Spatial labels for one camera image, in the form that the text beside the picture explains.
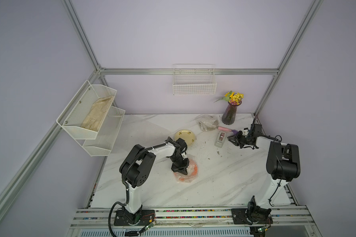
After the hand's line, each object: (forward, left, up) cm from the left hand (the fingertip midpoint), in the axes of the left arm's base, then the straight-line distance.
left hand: (186, 174), depth 87 cm
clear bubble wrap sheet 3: (+36, +39, -3) cm, 53 cm away
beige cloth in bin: (+18, +50, +29) cm, 60 cm away
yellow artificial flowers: (+43, -32, +23) cm, 58 cm away
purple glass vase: (+43, -33, +8) cm, 54 cm away
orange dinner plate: (+1, -4, +2) cm, 4 cm away
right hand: (+24, -27, +6) cm, 36 cm away
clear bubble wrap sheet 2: (+40, -17, +3) cm, 44 cm away
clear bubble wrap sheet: (+11, -2, +2) cm, 11 cm away
